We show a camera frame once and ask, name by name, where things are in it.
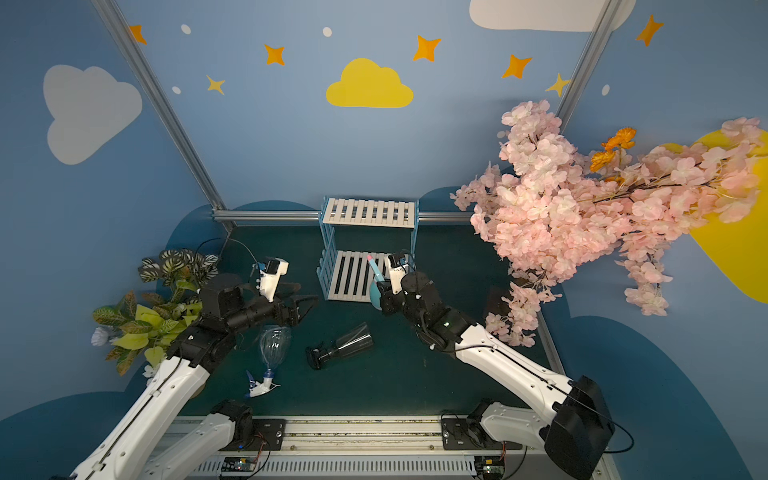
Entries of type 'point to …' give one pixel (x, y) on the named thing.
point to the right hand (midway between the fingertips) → (385, 279)
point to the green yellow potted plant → (143, 333)
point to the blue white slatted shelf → (344, 275)
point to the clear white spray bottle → (275, 342)
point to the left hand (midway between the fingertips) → (307, 287)
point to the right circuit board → (492, 467)
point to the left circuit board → (237, 465)
